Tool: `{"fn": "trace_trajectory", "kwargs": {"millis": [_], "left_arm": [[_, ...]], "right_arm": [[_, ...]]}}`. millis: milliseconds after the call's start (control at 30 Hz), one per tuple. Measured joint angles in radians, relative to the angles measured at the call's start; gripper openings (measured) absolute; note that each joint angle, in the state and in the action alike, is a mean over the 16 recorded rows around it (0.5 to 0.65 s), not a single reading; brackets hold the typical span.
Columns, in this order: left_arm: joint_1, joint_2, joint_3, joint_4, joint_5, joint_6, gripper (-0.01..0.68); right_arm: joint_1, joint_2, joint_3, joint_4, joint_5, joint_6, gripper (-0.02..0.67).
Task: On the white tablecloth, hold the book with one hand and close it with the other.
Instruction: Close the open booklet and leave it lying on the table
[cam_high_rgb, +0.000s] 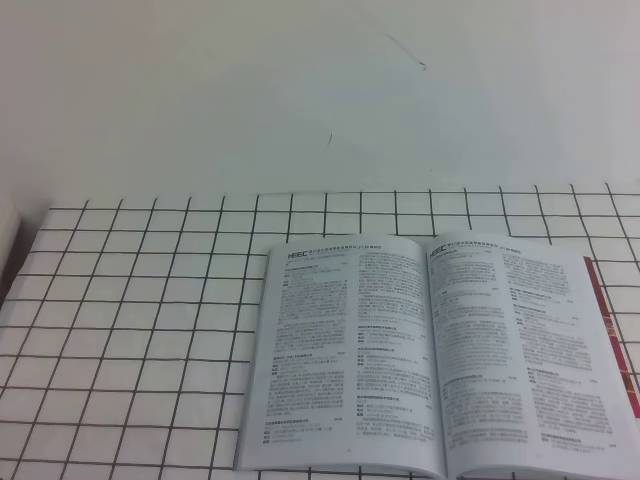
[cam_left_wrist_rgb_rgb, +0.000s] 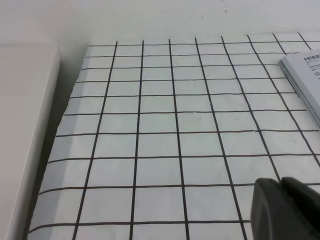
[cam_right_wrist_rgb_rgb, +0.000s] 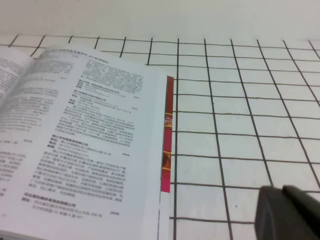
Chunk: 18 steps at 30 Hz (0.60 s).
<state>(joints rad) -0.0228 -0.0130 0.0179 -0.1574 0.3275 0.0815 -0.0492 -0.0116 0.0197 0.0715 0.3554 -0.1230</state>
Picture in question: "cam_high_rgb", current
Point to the HEEC exhibition catalogue book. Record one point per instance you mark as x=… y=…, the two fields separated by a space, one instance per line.
x=473 y=356

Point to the white grid tablecloth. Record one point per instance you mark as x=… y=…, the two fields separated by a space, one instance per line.
x=127 y=332

